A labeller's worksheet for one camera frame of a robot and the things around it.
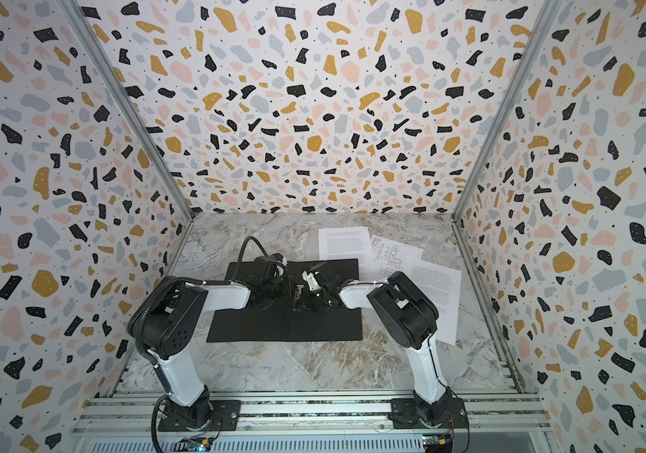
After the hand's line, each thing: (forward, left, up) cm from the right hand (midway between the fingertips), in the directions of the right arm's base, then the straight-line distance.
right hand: (290, 301), depth 92 cm
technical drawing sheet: (+22, -35, -5) cm, 42 cm away
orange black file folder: (-6, -1, -4) cm, 7 cm away
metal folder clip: (+5, -2, -2) cm, 6 cm away
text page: (+29, -19, -5) cm, 35 cm away
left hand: (+7, -2, 0) cm, 8 cm away
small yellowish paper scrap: (+29, -60, -5) cm, 67 cm away
